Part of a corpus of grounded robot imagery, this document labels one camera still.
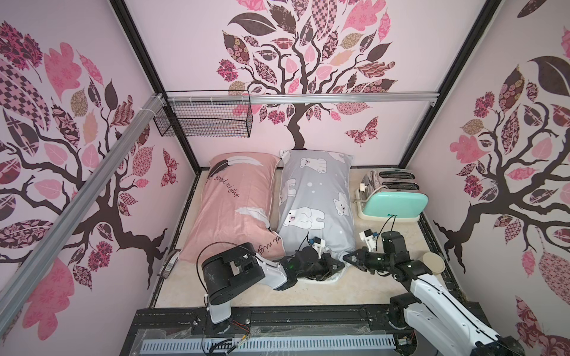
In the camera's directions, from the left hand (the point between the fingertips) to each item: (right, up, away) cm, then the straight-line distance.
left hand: (346, 270), depth 78 cm
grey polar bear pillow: (-9, +24, +11) cm, 28 cm away
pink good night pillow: (-42, +21, +8) cm, 48 cm away
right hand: (0, +4, +1) cm, 5 cm away
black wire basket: (-71, +68, +44) cm, 108 cm away
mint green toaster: (+21, +27, +10) cm, 35 cm away
